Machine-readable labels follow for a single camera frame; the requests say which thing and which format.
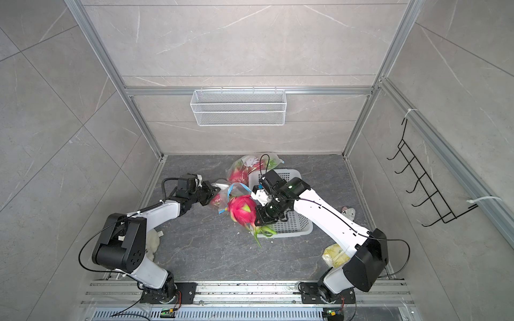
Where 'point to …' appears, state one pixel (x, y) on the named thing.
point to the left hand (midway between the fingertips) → (222, 184)
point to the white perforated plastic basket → (294, 226)
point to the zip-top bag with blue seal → (227, 190)
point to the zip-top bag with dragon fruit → (238, 172)
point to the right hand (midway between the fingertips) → (259, 223)
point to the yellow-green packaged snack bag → (334, 256)
